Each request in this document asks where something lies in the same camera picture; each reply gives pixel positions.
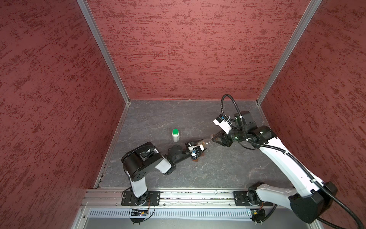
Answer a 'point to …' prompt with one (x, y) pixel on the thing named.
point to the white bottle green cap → (176, 135)
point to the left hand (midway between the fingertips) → (203, 143)
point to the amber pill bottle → (203, 144)
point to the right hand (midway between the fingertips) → (215, 140)
